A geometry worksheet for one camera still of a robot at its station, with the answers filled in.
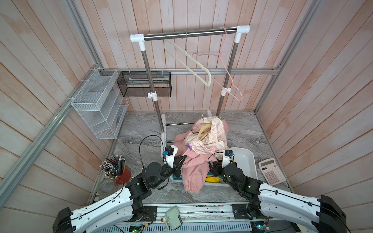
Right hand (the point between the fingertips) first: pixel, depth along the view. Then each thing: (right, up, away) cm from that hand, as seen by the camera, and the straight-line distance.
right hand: (211, 159), depth 80 cm
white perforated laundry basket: (+1, -12, -3) cm, 13 cm away
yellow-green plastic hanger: (-7, +17, -10) cm, 21 cm away
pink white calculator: (+38, -8, +6) cm, 40 cm away
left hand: (-15, +3, -11) cm, 19 cm away
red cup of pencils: (-53, -4, -3) cm, 53 cm away
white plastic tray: (+25, -3, +12) cm, 27 cm away
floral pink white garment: (+1, +11, -7) cm, 13 cm away
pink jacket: (-10, -1, -9) cm, 13 cm away
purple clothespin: (-13, +9, -12) cm, 20 cm away
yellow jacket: (+1, -10, -2) cm, 11 cm away
